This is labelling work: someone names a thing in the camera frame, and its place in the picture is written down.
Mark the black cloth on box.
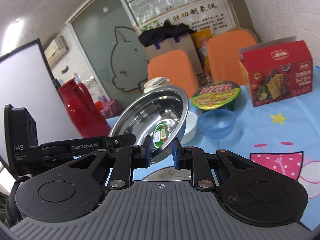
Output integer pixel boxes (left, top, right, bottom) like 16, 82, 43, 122
138, 21, 196, 47

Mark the blue plastic bowl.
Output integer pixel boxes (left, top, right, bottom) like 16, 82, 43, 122
197, 109, 236, 140

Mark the frosted glass cat panel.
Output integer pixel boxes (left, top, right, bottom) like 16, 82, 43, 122
72, 0, 149, 108

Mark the stainless steel bowl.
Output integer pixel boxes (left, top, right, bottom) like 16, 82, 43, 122
110, 85, 189, 164

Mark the calligraphy poster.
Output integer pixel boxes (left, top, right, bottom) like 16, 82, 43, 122
138, 0, 239, 36

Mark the red cracker box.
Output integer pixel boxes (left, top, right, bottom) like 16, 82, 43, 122
238, 36, 313, 107

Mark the left orange chair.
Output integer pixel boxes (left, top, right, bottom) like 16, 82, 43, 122
148, 50, 200, 99

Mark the cardboard box blue tape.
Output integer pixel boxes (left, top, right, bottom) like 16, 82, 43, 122
146, 34, 203, 75

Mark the yellow snack bag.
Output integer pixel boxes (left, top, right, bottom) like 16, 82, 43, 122
191, 28, 212, 81

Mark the red thermos jug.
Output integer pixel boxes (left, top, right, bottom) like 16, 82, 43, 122
58, 79, 111, 138

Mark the white travel mug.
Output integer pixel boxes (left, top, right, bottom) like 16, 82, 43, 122
143, 77, 170, 93

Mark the white air conditioner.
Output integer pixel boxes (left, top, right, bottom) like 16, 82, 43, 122
44, 36, 69, 69

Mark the right orange chair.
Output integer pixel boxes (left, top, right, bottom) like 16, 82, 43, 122
207, 28, 259, 86

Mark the whiteboard with black frame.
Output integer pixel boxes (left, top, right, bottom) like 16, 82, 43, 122
0, 38, 83, 170

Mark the orange chair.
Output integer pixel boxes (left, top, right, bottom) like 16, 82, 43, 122
148, 50, 200, 99
207, 28, 259, 86

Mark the white ceramic bowl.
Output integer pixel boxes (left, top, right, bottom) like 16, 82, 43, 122
181, 111, 197, 145

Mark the green instant noodle bowl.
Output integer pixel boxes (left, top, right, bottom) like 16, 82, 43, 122
191, 81, 241, 112

